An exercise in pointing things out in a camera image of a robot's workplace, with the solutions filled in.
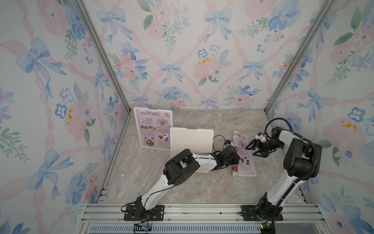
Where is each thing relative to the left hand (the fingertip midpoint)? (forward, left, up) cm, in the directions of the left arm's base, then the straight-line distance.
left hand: (242, 158), depth 91 cm
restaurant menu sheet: (-4, -2, -3) cm, 6 cm away
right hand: (+5, -8, 0) cm, 9 cm away
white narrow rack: (+1, +29, +18) cm, 34 cm away
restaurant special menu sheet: (+13, +54, +14) cm, 57 cm away
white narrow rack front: (+17, +64, +25) cm, 71 cm away
